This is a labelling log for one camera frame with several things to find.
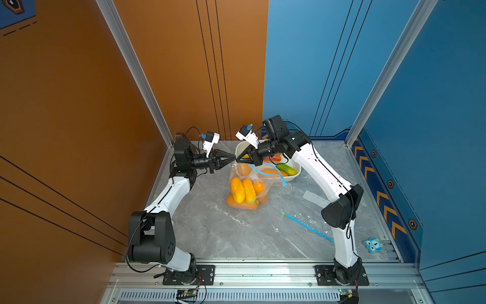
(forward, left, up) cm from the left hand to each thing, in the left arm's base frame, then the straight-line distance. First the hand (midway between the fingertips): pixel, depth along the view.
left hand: (234, 158), depth 73 cm
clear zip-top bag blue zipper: (-2, -6, -16) cm, 17 cm away
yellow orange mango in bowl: (-3, -4, -3) cm, 6 cm away
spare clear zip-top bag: (-6, -34, -30) cm, 46 cm away
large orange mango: (-8, +2, -21) cm, 22 cm away
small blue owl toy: (-24, -59, -28) cm, 70 cm away
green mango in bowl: (+12, -25, -24) cm, 37 cm away
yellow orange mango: (-6, -1, -14) cm, 16 cm away
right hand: (0, -2, 0) cm, 2 cm away
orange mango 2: (-7, -14, +1) cm, 15 cm away
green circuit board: (-41, +15, -31) cm, 53 cm away
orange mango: (-5, -10, -16) cm, 20 cm away
